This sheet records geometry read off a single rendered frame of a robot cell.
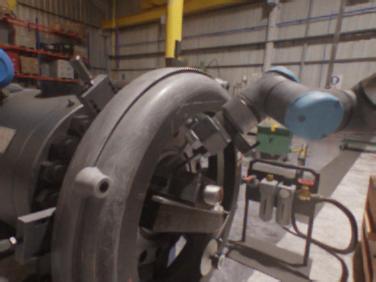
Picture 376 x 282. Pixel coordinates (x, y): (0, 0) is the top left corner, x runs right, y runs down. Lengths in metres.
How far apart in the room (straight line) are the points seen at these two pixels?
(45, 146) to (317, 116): 0.68
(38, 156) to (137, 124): 0.38
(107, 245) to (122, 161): 0.15
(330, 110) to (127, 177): 0.39
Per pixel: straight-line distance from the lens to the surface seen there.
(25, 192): 0.82
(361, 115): 0.60
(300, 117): 0.50
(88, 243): 0.49
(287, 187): 1.46
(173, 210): 0.59
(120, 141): 0.47
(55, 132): 0.80
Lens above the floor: 0.90
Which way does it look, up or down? 10 degrees down
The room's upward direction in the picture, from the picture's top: 3 degrees clockwise
